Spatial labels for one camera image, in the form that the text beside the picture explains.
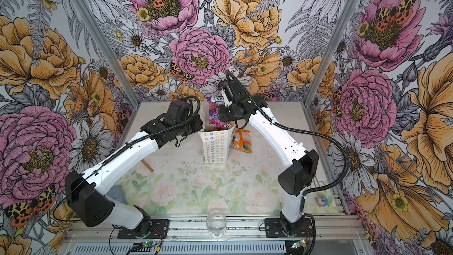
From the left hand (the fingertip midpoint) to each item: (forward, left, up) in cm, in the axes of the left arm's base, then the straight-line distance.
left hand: (202, 127), depth 79 cm
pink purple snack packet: (+8, -5, +8) cm, 12 cm away
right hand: (+2, -9, +3) cm, 10 cm away
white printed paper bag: (-5, -6, -5) cm, 9 cm away
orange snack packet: (+5, -18, -19) cm, 27 cm away
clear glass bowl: (-33, -6, -24) cm, 41 cm away
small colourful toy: (-27, -51, -18) cm, 60 cm away
